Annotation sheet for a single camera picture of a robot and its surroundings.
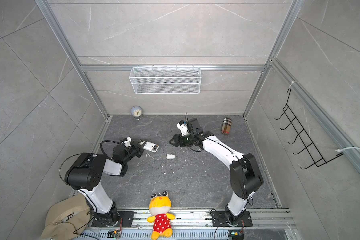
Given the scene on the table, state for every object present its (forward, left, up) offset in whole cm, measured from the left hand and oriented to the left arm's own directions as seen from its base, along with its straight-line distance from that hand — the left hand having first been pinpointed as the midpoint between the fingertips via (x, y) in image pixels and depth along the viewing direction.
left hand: (148, 137), depth 90 cm
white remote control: (-6, -2, -2) cm, 6 cm away
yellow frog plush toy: (-37, -9, -6) cm, 38 cm away
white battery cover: (-7, -13, -13) cm, 19 cm away
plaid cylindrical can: (+17, -55, -10) cm, 58 cm away
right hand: (-5, -16, +3) cm, 17 cm away
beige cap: (-39, +38, -13) cm, 57 cm away
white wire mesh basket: (+37, -11, +17) cm, 42 cm away
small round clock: (+31, +14, -7) cm, 35 cm away
